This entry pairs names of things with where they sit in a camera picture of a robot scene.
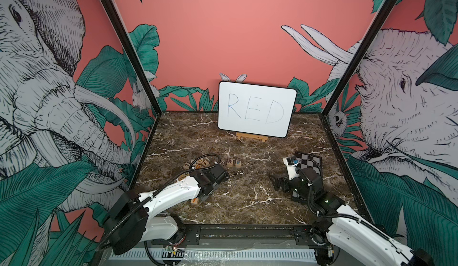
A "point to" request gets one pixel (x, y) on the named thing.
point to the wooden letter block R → (229, 163)
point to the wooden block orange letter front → (194, 200)
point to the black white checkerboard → (307, 161)
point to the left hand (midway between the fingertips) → (215, 184)
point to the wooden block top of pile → (206, 163)
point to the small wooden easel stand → (243, 135)
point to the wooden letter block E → (238, 164)
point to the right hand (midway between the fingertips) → (275, 169)
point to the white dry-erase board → (255, 109)
